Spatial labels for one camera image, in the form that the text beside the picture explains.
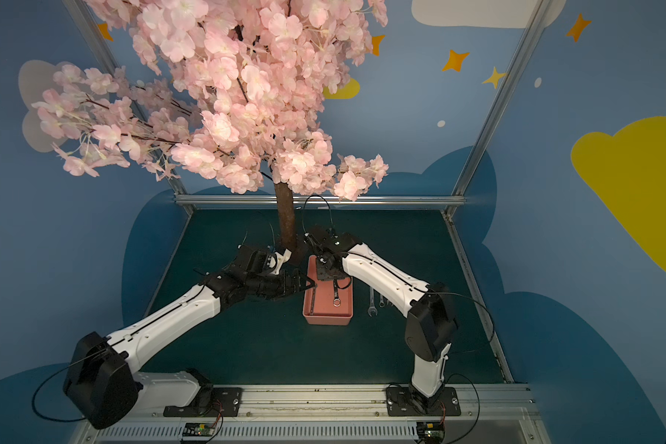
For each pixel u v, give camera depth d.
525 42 0.74
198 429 0.72
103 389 0.39
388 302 0.52
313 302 0.94
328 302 0.95
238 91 0.40
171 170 0.45
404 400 0.74
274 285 0.69
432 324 0.46
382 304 0.93
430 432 0.73
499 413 0.74
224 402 0.73
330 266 0.60
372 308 0.93
